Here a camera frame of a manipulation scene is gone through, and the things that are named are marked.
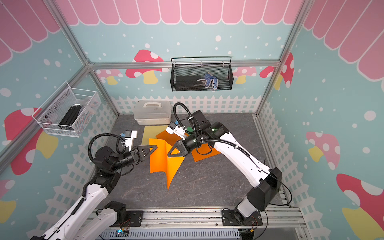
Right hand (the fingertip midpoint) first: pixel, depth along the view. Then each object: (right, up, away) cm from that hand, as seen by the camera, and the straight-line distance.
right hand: (170, 155), depth 62 cm
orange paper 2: (+14, +2, -4) cm, 14 cm away
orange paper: (-5, -4, +6) cm, 9 cm away
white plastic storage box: (-20, +23, +43) cm, 53 cm away
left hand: (-7, +2, +4) cm, 8 cm away
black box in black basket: (+6, +40, +31) cm, 51 cm away
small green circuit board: (-26, -40, +10) cm, 49 cm away
